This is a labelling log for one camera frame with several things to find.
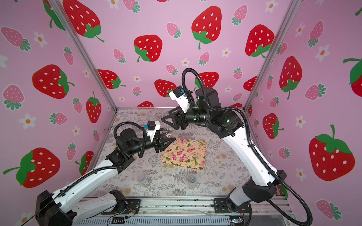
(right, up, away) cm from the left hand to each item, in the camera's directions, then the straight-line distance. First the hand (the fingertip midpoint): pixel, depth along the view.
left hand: (173, 134), depth 64 cm
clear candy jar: (-21, -29, +20) cm, 41 cm away
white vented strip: (-8, -45, +6) cm, 46 cm away
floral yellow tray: (+6, -16, +30) cm, 34 cm away
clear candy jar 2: (+9, -28, +15) cm, 33 cm away
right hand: (-3, +7, -10) cm, 12 cm away
